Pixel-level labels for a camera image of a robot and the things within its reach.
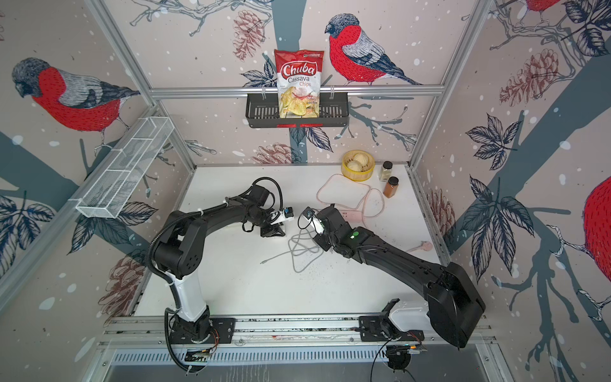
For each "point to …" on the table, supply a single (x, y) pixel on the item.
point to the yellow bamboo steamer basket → (367, 170)
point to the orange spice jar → (391, 187)
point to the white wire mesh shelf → (118, 180)
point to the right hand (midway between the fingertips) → (320, 225)
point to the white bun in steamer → (359, 161)
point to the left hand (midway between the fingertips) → (284, 222)
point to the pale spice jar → (386, 171)
